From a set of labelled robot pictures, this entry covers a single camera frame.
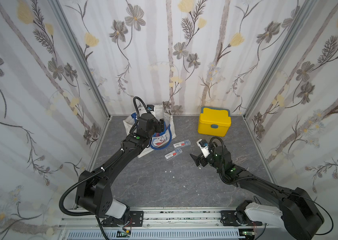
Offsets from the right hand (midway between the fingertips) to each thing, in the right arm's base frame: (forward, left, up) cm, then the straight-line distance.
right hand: (199, 147), depth 81 cm
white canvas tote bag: (+7, +22, -4) cm, 23 cm away
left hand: (+13, +23, +9) cm, 27 cm away
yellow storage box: (+23, -13, -4) cm, 26 cm away
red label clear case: (+4, +14, -17) cm, 22 cm away
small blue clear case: (+12, +7, -17) cm, 22 cm away
